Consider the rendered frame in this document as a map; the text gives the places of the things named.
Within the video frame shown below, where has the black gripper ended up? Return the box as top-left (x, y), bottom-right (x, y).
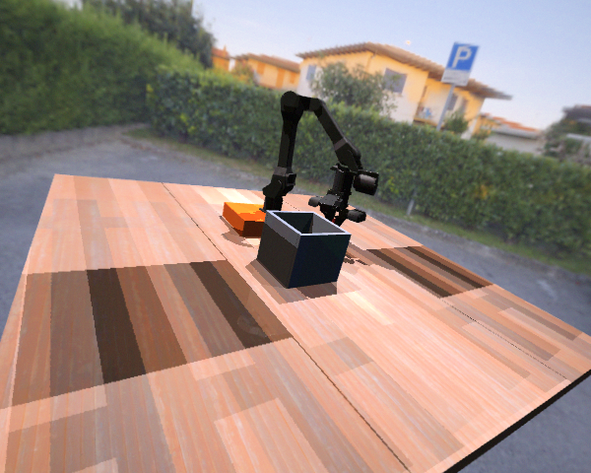
top-left (308, 185), bottom-right (366, 227)

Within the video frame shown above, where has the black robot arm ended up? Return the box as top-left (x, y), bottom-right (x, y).
top-left (259, 91), bottom-right (379, 214)

